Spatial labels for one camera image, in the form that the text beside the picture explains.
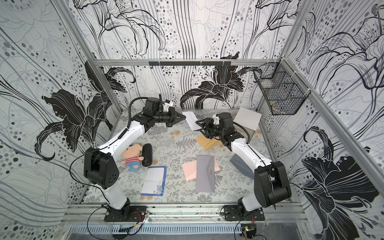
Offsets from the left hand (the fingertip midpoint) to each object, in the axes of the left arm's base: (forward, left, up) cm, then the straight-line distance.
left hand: (185, 118), depth 79 cm
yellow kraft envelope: (0, -15, -26) cm, 30 cm away
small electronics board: (-46, -34, -27) cm, 63 cm away
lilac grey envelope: (-21, -12, -26) cm, 35 cm away
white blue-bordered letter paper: (-25, +17, -27) cm, 41 cm away
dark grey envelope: (-16, -34, -25) cm, 45 cm away
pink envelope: (-18, -3, -27) cm, 32 cm away
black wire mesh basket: (+20, -58, +4) cm, 61 cm away
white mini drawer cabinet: (+10, -40, -12) cm, 43 cm away
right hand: (-1, -7, -4) cm, 8 cm away
